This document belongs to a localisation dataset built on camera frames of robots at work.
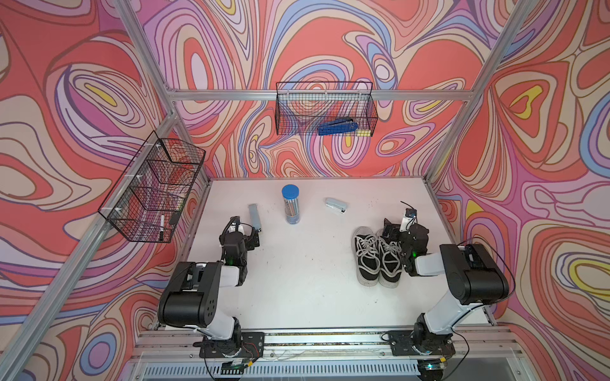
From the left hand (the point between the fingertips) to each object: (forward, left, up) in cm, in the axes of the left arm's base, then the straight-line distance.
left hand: (243, 230), depth 93 cm
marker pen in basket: (-11, +20, +18) cm, 29 cm away
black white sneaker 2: (-12, -56, +1) cm, 57 cm away
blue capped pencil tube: (+9, -19, +12) cm, 24 cm away
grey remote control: (+9, -3, -3) cm, 10 cm away
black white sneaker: (-9, -48, +1) cm, 49 cm away
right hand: (+3, -63, -1) cm, 63 cm away
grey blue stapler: (+15, -39, -3) cm, 42 cm away
